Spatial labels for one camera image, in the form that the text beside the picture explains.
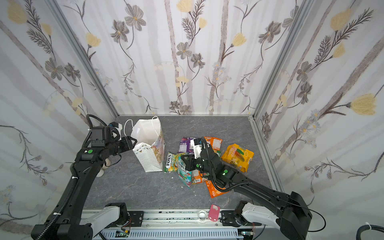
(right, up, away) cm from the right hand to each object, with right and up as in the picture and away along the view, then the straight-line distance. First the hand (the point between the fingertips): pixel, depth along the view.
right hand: (177, 154), depth 69 cm
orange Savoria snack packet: (+9, -16, +17) cm, 25 cm away
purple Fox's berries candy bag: (+1, 0, +29) cm, 29 cm away
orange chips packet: (+19, -24, +13) cm, 33 cm away
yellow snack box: (+35, -5, +23) cm, 43 cm away
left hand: (-25, +8, +6) cm, 27 cm away
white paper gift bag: (-14, +2, +4) cm, 15 cm away
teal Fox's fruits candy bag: (+3, -13, +10) cm, 17 cm away
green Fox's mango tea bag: (-6, -10, +22) cm, 24 cm away
